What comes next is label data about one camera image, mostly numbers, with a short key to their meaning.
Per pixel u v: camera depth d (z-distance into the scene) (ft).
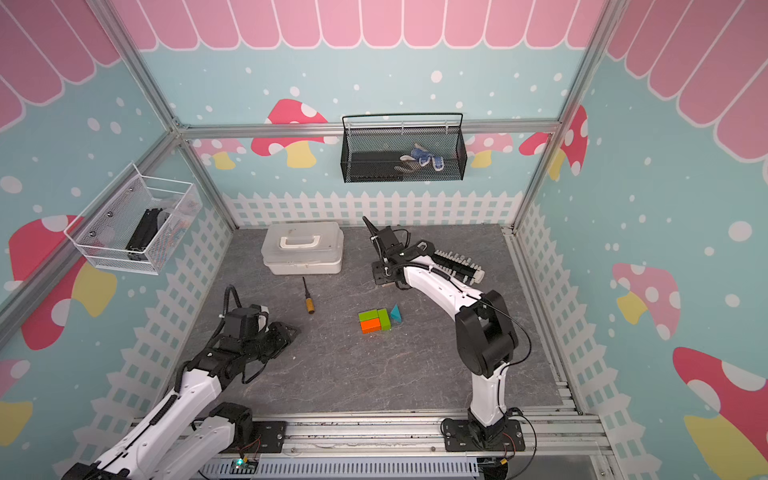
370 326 3.03
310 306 3.17
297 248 3.21
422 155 2.94
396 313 3.09
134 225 2.34
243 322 2.08
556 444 2.46
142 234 2.29
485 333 1.59
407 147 3.02
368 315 3.11
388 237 2.33
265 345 2.30
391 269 2.10
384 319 3.05
